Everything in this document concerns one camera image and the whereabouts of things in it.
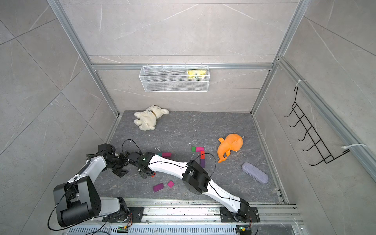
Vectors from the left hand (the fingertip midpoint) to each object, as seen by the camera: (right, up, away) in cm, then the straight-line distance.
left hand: (133, 160), depth 88 cm
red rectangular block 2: (+44, +1, +7) cm, 45 cm away
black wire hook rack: (+92, +9, -28) cm, 97 cm away
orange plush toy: (+63, +11, +5) cm, 64 cm away
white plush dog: (+4, +26, +15) cm, 31 cm away
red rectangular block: (+13, -9, -2) cm, 16 cm away
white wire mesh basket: (+24, +54, +12) cm, 61 cm away
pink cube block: (+24, -13, -4) cm, 28 cm away
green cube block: (+37, +5, +10) cm, 39 cm away
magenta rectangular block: (+42, +5, +10) cm, 43 cm away
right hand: (+10, -7, -1) cm, 12 cm away
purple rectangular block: (+17, -14, -6) cm, 23 cm away
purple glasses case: (+74, -6, -3) cm, 74 cm away
